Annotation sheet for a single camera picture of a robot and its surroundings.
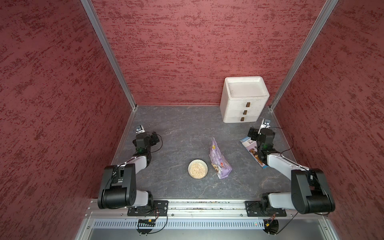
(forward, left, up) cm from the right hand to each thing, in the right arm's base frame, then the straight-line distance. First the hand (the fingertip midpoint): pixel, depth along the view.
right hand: (258, 129), depth 90 cm
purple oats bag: (-21, +28, +2) cm, 35 cm away
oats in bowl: (-21, +39, -8) cm, 45 cm away
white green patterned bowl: (-16, +40, -6) cm, 43 cm away
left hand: (-1, +70, -3) cm, 70 cm away
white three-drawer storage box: (+17, +9, +11) cm, 22 cm away
